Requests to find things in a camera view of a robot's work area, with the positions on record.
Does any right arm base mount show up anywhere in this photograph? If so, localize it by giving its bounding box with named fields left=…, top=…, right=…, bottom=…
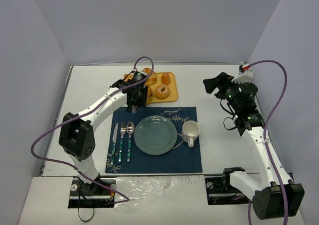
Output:
left=204, top=167, right=249, bottom=205

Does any dark blue cloth placemat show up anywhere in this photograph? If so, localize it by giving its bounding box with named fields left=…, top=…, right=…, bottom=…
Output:
left=105, top=107, right=202, bottom=174

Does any black thin base cable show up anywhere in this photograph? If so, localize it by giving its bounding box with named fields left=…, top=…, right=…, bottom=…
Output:
left=78, top=182, right=96, bottom=223

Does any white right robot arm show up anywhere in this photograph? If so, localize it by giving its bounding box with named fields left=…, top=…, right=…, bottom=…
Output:
left=203, top=72, right=305, bottom=220

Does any twisted bagel bread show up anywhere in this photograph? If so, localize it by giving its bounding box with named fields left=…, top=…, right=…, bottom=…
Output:
left=142, top=68, right=157, bottom=86

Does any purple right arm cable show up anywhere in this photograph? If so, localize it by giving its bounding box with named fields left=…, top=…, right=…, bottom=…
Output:
left=248, top=60, right=290, bottom=225

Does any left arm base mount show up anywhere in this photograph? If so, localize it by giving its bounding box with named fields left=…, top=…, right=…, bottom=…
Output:
left=68, top=177, right=115, bottom=209

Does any large striped croissant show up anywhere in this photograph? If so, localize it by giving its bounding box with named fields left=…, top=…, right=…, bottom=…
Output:
left=147, top=87, right=154, bottom=105

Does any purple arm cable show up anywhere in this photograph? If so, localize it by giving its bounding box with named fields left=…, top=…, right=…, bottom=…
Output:
left=30, top=56, right=154, bottom=203
left=248, top=60, right=290, bottom=225

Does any yellow plastic tray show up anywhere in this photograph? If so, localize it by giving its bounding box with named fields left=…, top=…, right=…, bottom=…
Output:
left=149, top=72, right=178, bottom=104

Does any blue-green ceramic plate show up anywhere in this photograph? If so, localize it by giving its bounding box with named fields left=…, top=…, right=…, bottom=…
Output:
left=134, top=115, right=177, bottom=156

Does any table knife green handle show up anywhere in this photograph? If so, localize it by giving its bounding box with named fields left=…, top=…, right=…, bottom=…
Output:
left=110, top=123, right=119, bottom=165

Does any spoon green handle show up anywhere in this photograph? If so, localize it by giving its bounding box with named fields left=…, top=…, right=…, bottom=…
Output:
left=126, top=121, right=135, bottom=163

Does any orange cream sandwich bun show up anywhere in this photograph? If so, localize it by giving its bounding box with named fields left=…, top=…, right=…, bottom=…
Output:
left=160, top=73, right=170, bottom=85

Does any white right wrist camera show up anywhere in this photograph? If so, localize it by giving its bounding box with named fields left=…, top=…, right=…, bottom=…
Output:
left=232, top=62, right=253, bottom=84

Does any fork green handle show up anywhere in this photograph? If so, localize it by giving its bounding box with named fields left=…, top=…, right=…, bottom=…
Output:
left=118, top=121, right=126, bottom=163

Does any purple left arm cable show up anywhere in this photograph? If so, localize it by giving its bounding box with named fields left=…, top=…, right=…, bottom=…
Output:
left=30, top=56, right=154, bottom=203

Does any small striped croissant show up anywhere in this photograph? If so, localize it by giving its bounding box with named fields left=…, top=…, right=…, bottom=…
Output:
left=124, top=74, right=133, bottom=82

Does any sugared ring donut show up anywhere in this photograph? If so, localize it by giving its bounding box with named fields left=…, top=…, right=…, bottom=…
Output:
left=154, top=84, right=170, bottom=100

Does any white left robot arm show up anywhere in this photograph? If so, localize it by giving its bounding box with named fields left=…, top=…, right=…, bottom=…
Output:
left=58, top=71, right=148, bottom=184

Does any white ceramic cup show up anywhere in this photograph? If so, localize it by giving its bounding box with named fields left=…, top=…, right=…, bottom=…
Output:
left=181, top=120, right=200, bottom=148

